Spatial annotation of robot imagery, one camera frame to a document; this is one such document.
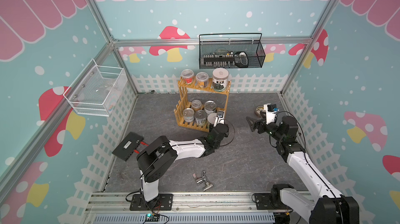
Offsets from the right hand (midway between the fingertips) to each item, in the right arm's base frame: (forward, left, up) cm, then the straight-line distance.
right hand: (254, 114), depth 80 cm
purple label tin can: (+8, +28, -12) cm, 32 cm away
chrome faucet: (-26, +27, -20) cm, 43 cm away
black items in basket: (+31, +5, +13) cm, 34 cm away
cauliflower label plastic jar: (+6, +22, -10) cm, 25 cm away
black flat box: (-10, +72, -20) cm, 76 cm away
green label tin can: (+10, +36, -13) cm, 40 cm away
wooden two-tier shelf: (+38, +39, -22) cm, 59 cm away
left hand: (+2, +15, -9) cm, 17 cm away
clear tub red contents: (+18, +34, +11) cm, 41 cm away
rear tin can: (+13, +23, -9) cm, 27 cm away
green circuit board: (-41, +51, -24) cm, 70 cm away
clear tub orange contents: (+16, +27, +11) cm, 33 cm away
